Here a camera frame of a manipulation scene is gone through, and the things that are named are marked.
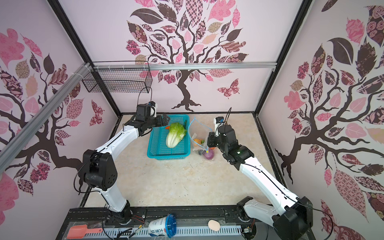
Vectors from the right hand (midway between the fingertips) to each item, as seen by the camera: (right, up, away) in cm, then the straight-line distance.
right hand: (211, 131), depth 76 cm
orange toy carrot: (-28, +2, +24) cm, 37 cm away
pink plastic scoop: (-64, -48, -8) cm, 80 cm away
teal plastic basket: (-34, -12, +22) cm, 42 cm away
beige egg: (+1, -45, -7) cm, 46 cm away
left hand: (-28, +7, +14) cm, 32 cm away
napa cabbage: (-21, -2, +21) cm, 30 cm away
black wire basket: (-57, +35, +18) cm, 70 cm away
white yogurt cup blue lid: (-22, -42, -12) cm, 49 cm away
